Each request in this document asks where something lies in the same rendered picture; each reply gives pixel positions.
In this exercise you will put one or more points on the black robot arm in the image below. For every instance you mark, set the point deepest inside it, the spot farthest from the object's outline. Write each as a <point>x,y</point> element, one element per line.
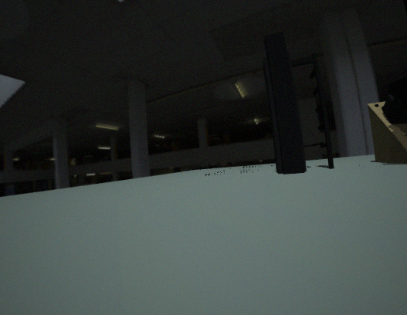
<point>395,108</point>

